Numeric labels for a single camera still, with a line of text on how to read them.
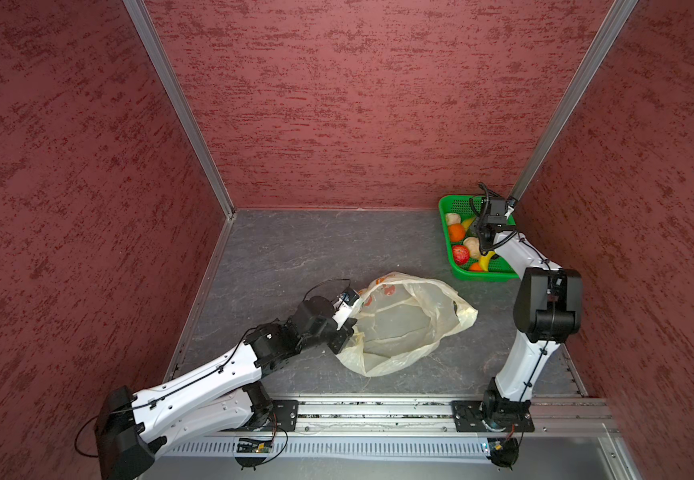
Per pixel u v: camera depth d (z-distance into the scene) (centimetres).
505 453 69
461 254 100
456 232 105
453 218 112
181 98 87
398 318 90
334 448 77
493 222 76
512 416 68
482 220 77
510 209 85
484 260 97
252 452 73
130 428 40
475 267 99
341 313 64
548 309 52
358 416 76
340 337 64
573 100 87
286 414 74
